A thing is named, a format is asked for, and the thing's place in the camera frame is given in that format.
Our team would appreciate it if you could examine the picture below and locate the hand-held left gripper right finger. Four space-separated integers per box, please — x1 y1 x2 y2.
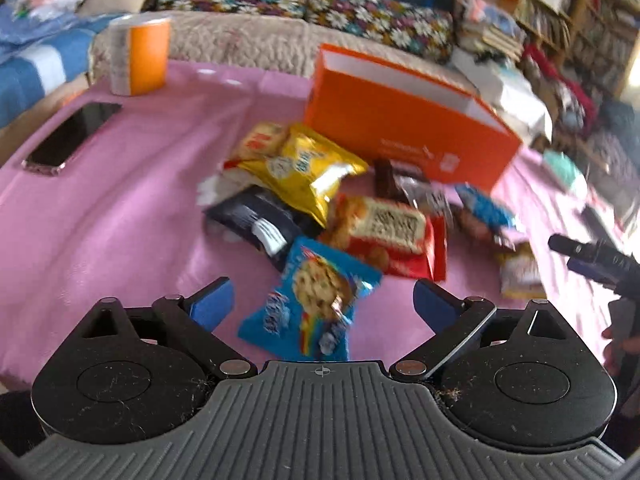
389 278 576 382

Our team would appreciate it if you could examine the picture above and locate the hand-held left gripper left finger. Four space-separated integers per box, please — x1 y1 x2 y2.
79 276 257 380

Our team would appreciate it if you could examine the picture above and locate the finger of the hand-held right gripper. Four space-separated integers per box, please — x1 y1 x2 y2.
566 258 621 288
548 234 608 261

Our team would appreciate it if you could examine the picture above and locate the beige brown snack packet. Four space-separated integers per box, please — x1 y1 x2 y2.
495 242 547 300

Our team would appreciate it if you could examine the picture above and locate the red cracker snack packet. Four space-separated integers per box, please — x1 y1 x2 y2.
320 194 448 282

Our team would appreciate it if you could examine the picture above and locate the dark red snack packet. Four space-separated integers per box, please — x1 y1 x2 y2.
450 207 518 253

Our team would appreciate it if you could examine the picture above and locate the blue cookie snack packet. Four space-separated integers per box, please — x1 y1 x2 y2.
237 236 383 362

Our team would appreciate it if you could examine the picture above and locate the black snack packet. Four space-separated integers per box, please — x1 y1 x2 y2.
204 185 326 273

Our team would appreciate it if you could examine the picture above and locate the small blue white snack packet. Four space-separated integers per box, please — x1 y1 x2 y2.
452 182 526 233

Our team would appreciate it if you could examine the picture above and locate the silver foil snack packet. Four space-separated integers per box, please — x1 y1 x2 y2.
400 177 453 226

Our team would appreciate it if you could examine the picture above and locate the pale beige snack packet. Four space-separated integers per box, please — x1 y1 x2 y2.
196 172 241 208

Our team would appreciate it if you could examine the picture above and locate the brown chocolate snack packet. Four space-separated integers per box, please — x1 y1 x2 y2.
374 158 431 200

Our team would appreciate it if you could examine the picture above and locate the yellow snack packet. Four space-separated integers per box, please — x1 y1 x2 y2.
225 122 370 228

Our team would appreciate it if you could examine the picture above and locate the beige red snack packet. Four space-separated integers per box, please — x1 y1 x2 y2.
235 121 291 163

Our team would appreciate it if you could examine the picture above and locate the orange cardboard box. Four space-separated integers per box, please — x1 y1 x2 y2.
304 43 523 193

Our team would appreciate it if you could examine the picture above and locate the person's right hand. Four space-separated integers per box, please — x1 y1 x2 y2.
602 327 640 376

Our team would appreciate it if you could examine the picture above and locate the black speaker bar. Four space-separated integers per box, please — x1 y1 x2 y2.
580 205 618 241

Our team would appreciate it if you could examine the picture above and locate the green tissue pack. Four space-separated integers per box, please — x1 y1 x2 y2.
542 149 588 200

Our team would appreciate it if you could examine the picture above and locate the pink floral tablecloth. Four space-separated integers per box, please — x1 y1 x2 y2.
0 57 640 391

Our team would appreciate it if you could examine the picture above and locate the red cloth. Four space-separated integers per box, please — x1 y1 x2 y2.
522 45 596 121

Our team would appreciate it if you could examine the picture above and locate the white cloth covered table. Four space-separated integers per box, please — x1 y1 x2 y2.
450 47 553 148

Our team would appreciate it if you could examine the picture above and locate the wooden bookshelf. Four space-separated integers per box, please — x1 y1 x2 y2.
515 0 640 101

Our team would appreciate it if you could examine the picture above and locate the black smartphone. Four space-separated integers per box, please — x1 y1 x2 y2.
21 101 123 177

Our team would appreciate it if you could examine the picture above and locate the stack of books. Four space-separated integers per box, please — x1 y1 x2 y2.
452 0 528 61

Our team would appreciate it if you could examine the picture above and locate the orange clear canister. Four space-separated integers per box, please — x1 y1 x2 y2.
107 14 172 97

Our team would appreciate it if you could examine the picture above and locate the beige quilted sofa cover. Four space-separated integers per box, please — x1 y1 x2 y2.
87 10 481 91

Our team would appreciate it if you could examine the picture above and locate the blue white striped cloth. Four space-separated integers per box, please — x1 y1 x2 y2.
0 12 108 128

